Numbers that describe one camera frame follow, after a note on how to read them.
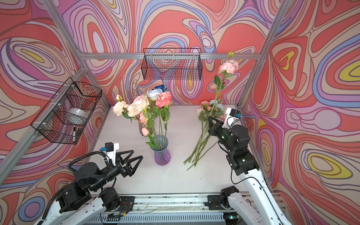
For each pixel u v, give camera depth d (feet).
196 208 2.40
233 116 1.80
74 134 2.36
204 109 3.76
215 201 2.41
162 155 2.92
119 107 2.02
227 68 2.06
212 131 1.88
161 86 2.27
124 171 1.79
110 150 1.75
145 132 2.26
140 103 1.92
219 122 1.94
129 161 1.76
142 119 2.16
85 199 1.54
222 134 1.88
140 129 2.26
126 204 2.36
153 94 2.07
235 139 1.57
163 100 1.95
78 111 2.42
